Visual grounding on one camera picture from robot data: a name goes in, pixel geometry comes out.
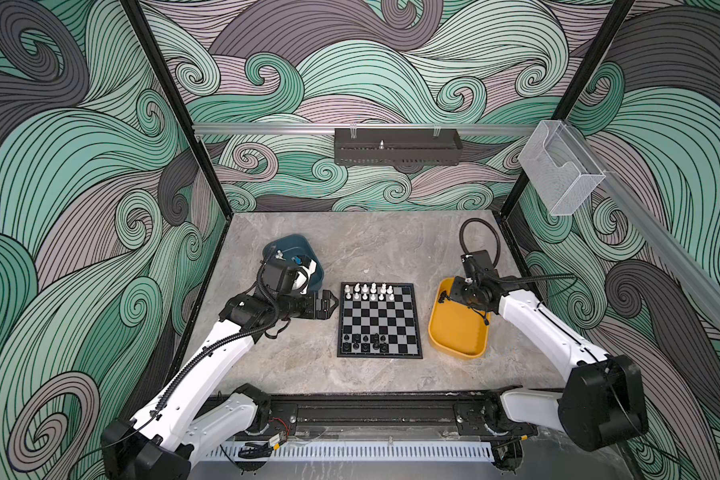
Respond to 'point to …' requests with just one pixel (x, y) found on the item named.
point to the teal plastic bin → (295, 245)
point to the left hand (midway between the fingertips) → (325, 299)
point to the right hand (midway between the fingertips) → (458, 292)
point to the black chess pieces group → (374, 342)
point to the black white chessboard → (378, 320)
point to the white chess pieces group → (372, 293)
